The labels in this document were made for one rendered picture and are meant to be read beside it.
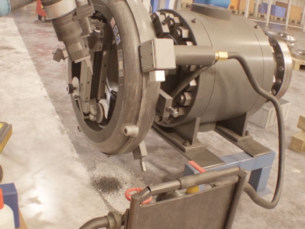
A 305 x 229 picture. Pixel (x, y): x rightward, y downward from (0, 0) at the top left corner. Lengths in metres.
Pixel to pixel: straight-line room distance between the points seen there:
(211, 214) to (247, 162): 0.79
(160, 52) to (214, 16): 0.63
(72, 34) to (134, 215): 0.52
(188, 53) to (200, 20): 0.43
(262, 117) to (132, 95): 1.81
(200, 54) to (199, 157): 0.57
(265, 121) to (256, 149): 1.07
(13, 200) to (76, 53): 0.47
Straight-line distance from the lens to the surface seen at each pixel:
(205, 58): 1.44
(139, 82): 1.39
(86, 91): 1.75
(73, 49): 1.09
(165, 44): 1.32
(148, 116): 1.45
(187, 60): 1.39
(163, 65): 1.31
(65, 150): 2.29
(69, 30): 1.07
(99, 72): 1.75
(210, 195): 1.10
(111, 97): 1.83
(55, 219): 1.72
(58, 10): 1.05
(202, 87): 1.67
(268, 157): 2.03
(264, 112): 3.05
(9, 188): 0.86
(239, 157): 1.90
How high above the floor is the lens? 1.06
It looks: 22 degrees down
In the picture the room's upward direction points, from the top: 7 degrees clockwise
